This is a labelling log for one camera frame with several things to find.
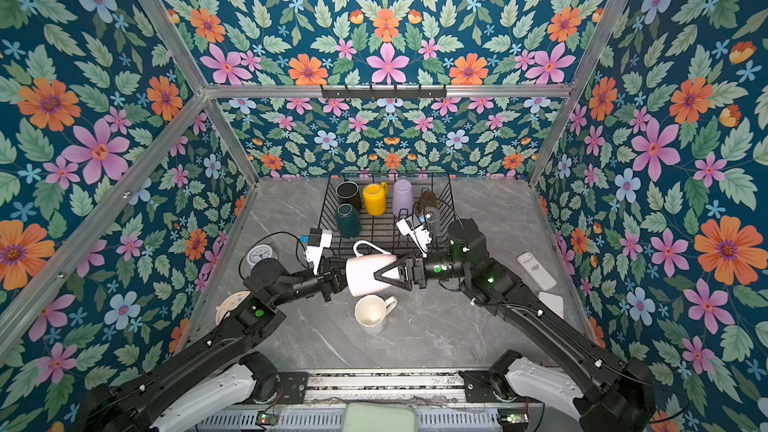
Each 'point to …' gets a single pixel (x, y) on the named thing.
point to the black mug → (349, 192)
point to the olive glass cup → (427, 199)
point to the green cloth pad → (379, 417)
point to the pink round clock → (223, 311)
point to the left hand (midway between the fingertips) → (366, 269)
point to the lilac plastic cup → (403, 202)
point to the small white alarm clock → (260, 253)
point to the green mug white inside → (348, 221)
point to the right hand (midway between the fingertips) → (381, 272)
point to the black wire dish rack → (387, 213)
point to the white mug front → (371, 311)
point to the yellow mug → (375, 198)
